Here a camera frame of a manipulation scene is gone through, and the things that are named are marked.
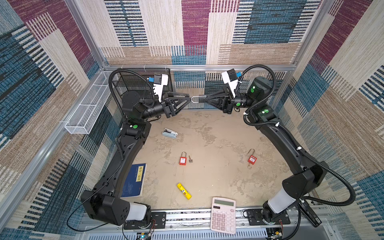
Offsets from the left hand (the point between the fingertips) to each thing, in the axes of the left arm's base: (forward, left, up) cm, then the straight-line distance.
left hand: (190, 98), depth 55 cm
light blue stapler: (+20, +15, -49) cm, 55 cm away
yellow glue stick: (-20, +2, -49) cm, 53 cm away
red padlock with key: (0, +5, -48) cm, 49 cm away
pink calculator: (-30, -15, -48) cm, 59 cm away
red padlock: (-1, -37, -48) cm, 60 cm away
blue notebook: (-14, +32, -50) cm, 61 cm away
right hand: (+1, -5, -2) cm, 6 cm away
